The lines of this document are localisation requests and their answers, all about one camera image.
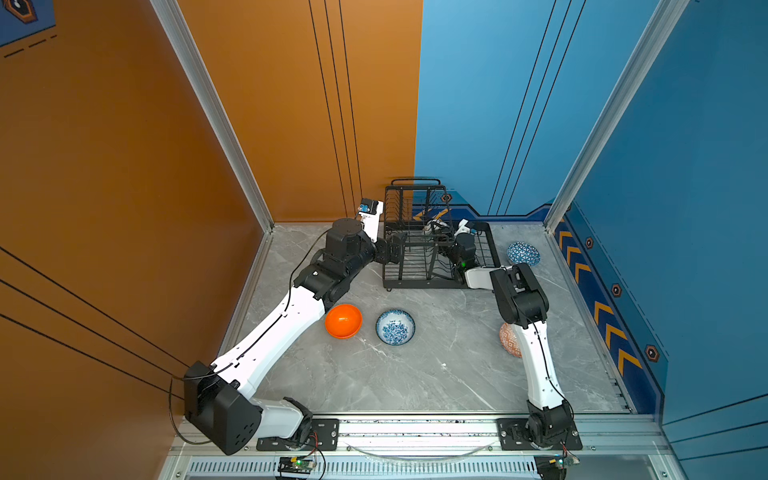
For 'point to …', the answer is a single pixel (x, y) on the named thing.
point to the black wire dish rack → (419, 210)
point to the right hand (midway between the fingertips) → (427, 222)
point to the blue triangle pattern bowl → (522, 253)
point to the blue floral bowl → (395, 327)
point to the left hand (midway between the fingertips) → (391, 226)
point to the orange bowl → (343, 321)
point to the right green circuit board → (554, 466)
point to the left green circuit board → (292, 464)
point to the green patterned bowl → (434, 226)
